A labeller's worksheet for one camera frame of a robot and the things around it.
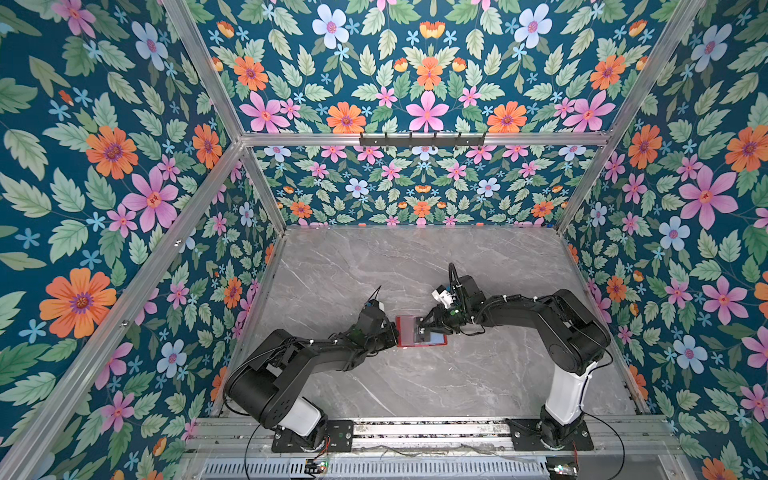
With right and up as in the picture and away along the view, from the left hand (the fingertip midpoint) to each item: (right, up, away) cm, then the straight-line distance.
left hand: (405, 329), depth 89 cm
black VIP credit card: (+5, -2, +2) cm, 5 cm away
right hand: (+5, +1, +1) cm, 6 cm away
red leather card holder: (+1, -2, +2) cm, 3 cm away
